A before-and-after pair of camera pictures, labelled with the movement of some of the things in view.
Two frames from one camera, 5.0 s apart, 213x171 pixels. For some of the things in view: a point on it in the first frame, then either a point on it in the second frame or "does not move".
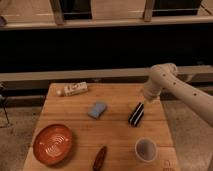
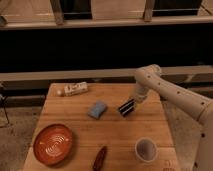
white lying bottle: (72, 88) does not move
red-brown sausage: (99, 158) does not move
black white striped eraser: (137, 114) -> (127, 108)
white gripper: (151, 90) -> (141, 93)
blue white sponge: (97, 110) does not move
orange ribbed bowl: (52, 143) does not move
